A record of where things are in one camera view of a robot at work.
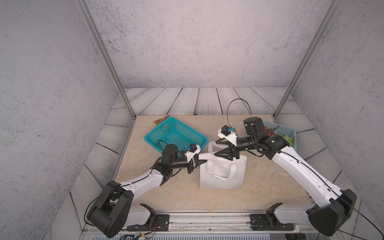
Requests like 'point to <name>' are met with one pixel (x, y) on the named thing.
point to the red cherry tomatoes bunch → (271, 130)
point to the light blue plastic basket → (280, 130)
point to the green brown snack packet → (157, 121)
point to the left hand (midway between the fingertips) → (206, 161)
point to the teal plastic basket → (173, 131)
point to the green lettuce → (289, 140)
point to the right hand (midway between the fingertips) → (218, 147)
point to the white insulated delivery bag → (218, 172)
